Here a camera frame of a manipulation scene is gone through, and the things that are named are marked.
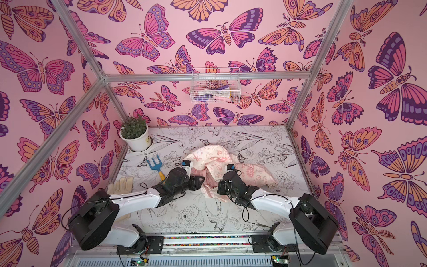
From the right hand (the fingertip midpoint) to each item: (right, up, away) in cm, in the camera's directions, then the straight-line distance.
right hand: (218, 182), depth 86 cm
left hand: (-8, +2, +1) cm, 8 cm away
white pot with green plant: (-49, +27, +10) cm, 57 cm away
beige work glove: (-53, -3, +6) cm, 54 cm away
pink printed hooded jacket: (-4, +10, +4) cm, 12 cm away
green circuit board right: (+27, -29, -16) cm, 43 cm away
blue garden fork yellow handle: (-37, +6, +14) cm, 40 cm away
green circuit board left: (-35, -31, -15) cm, 49 cm away
